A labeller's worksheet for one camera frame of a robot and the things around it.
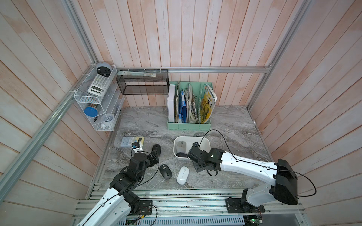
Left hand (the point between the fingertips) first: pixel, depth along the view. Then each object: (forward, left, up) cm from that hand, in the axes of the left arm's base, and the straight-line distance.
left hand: (150, 154), depth 79 cm
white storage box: (+13, -20, -11) cm, 26 cm away
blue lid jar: (+17, +33, +17) cm, 41 cm away
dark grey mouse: (-6, -8, -12) cm, 16 cm away
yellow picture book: (+40, -37, +5) cm, 55 cm away
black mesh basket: (+55, +11, +10) cm, 57 cm away
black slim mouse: (+11, -2, -12) cm, 17 cm away
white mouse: (-8, -19, -11) cm, 23 cm away
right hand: (-3, -28, -5) cm, 28 cm away
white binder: (+32, -11, +10) cm, 35 cm away
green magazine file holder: (+32, -24, +8) cm, 41 cm away
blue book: (+34, -19, +2) cm, 39 cm away
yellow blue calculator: (+16, +20, -12) cm, 29 cm away
